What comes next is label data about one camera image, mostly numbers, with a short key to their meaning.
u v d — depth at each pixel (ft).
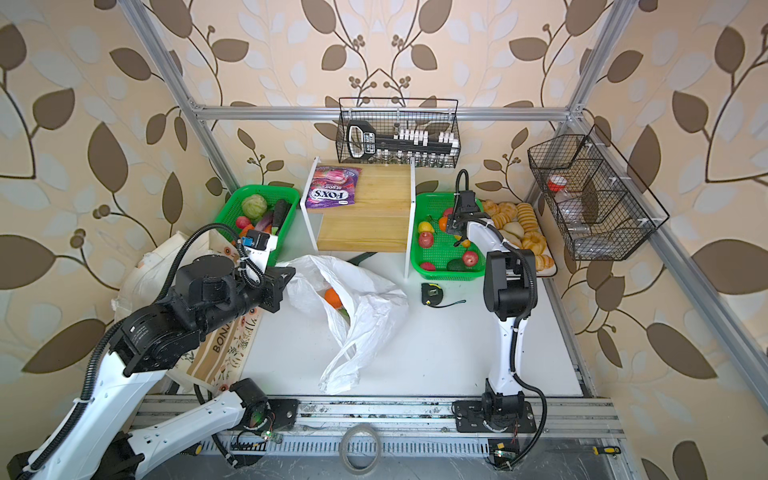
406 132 2.66
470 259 3.27
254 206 3.67
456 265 3.16
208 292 1.38
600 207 2.42
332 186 2.53
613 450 2.27
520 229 3.44
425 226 3.57
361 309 2.42
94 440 1.21
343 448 2.19
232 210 3.68
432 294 3.07
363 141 2.77
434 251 3.55
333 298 2.38
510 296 1.89
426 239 3.45
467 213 2.60
